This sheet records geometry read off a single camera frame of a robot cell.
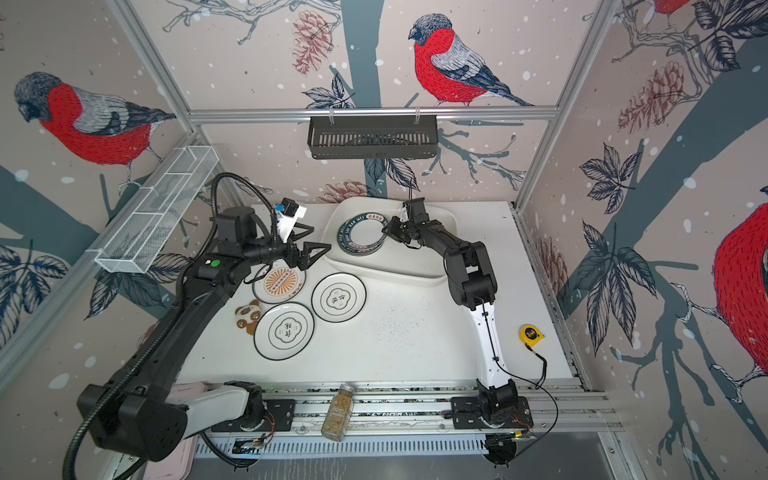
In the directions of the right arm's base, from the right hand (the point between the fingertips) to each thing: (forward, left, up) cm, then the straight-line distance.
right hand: (383, 232), depth 106 cm
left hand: (-25, +12, +27) cm, 38 cm away
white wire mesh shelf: (-15, +58, +27) cm, 66 cm away
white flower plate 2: (-36, +28, -5) cm, 46 cm away
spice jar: (-57, +7, -1) cm, 57 cm away
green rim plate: (0, +8, -1) cm, 8 cm away
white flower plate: (-24, +13, -5) cm, 28 cm away
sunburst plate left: (-20, +33, -4) cm, 39 cm away
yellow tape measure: (-34, -45, -6) cm, 57 cm away
